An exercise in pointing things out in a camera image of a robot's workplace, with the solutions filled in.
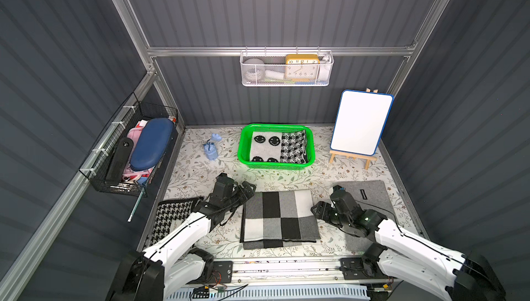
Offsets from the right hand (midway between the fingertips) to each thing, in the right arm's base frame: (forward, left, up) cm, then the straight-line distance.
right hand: (318, 210), depth 82 cm
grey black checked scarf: (-2, +17, -4) cm, 18 cm away
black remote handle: (+3, +66, +29) cm, 72 cm away
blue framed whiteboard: (+33, -20, +18) cm, 43 cm away
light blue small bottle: (+30, +49, +3) cm, 58 cm away
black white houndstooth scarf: (-1, +61, -1) cm, 61 cm away
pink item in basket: (+1, +63, +27) cm, 69 cm away
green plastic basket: (+34, +17, -1) cm, 38 cm away
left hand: (+6, +28, +4) cm, 29 cm away
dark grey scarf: (+8, -25, -2) cm, 26 cm away
